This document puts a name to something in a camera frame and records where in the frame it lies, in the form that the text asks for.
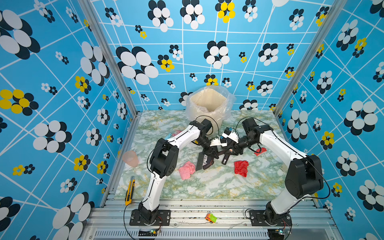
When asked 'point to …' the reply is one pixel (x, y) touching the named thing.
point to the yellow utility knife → (129, 195)
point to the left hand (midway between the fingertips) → (218, 154)
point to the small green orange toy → (210, 218)
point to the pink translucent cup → (130, 158)
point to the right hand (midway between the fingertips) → (227, 150)
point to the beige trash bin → (207, 103)
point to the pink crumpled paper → (186, 171)
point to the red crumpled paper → (241, 167)
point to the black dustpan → (227, 153)
